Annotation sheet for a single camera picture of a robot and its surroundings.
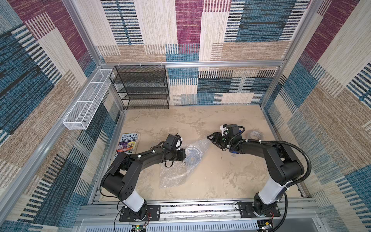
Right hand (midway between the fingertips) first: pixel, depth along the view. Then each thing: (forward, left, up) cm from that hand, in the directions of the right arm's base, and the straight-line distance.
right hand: (211, 140), depth 95 cm
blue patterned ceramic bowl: (-11, +12, 0) cm, 16 cm away
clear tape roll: (+6, -32, -4) cm, 33 cm away
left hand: (-9, +16, -2) cm, 18 cm away
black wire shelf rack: (+38, +48, +14) cm, 63 cm away
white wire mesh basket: (-2, +66, +30) cm, 72 cm away
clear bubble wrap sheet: (-20, +21, -4) cm, 29 cm away
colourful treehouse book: (0, +55, -2) cm, 55 cm away
